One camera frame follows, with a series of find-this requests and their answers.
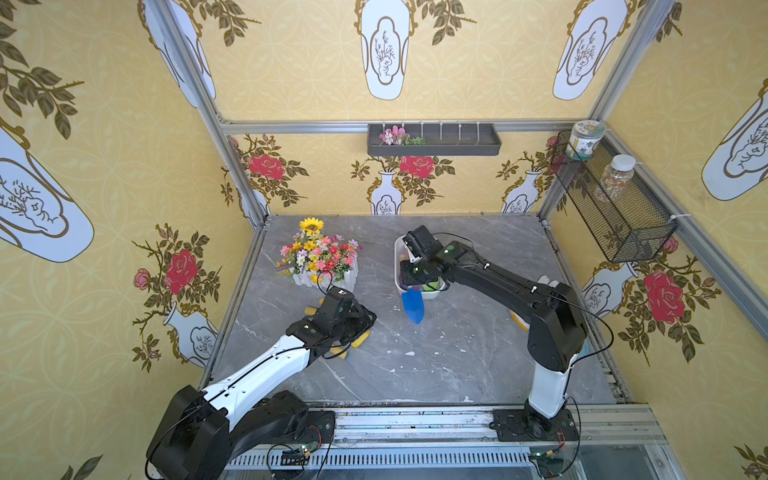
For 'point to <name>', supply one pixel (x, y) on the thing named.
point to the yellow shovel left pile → (355, 344)
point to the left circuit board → (300, 456)
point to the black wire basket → (623, 216)
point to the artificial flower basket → (316, 261)
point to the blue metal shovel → (413, 303)
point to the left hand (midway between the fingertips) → (365, 315)
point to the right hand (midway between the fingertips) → (410, 269)
